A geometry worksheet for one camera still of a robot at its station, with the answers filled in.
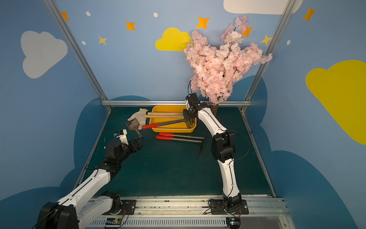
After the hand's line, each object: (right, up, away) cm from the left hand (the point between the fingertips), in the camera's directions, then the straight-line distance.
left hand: (138, 137), depth 84 cm
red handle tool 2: (+24, -1, +18) cm, 30 cm away
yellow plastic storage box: (+22, +5, +24) cm, 33 cm away
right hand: (+30, +15, +14) cm, 36 cm away
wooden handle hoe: (+19, +14, +29) cm, 37 cm away
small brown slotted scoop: (-12, +7, +24) cm, 27 cm away
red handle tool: (+8, +7, +18) cm, 21 cm away
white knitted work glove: (-10, +14, +33) cm, 38 cm away
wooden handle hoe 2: (+12, +15, +25) cm, 32 cm away
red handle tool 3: (+18, -3, +17) cm, 25 cm away
